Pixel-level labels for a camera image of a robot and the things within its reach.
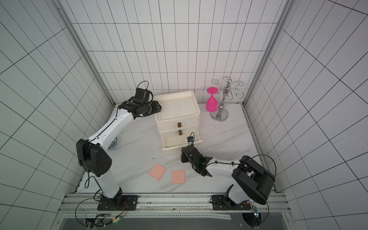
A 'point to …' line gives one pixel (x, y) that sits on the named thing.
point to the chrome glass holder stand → (222, 114)
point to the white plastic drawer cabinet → (178, 118)
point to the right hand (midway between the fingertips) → (177, 152)
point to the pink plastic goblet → (211, 104)
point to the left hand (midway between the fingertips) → (158, 111)
